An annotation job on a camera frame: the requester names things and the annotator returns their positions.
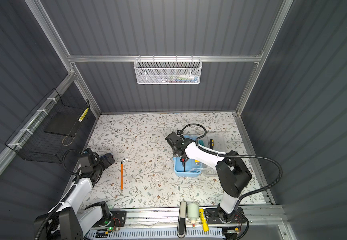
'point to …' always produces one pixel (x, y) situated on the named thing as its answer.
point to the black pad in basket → (63, 123)
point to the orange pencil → (122, 175)
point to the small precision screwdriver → (211, 143)
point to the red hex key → (183, 160)
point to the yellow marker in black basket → (83, 115)
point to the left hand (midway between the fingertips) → (104, 159)
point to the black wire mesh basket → (46, 134)
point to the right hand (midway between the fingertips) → (182, 150)
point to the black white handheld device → (181, 231)
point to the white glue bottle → (193, 213)
